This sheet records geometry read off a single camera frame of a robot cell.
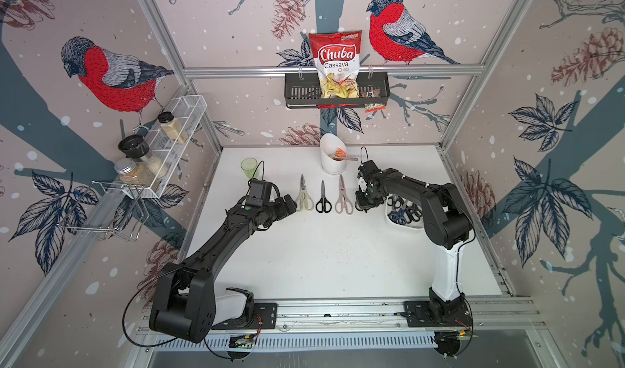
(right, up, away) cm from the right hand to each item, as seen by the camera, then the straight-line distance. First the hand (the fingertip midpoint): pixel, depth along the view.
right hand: (360, 203), depth 100 cm
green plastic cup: (-48, +15, +7) cm, 51 cm away
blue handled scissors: (+14, -5, -5) cm, 16 cm away
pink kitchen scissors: (-7, -1, +1) cm, 7 cm away
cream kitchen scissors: (-24, +1, +1) cm, 24 cm away
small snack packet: (+3, +38, -10) cm, 40 cm away
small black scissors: (-16, -1, -1) cm, 16 cm away
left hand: (-27, +2, -14) cm, 30 cm away
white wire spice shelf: (-68, +37, -9) cm, 78 cm away
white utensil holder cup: (-13, +25, +7) cm, 29 cm away
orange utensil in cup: (-8, +20, +6) cm, 22 cm away
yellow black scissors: (-1, +2, -10) cm, 10 cm away
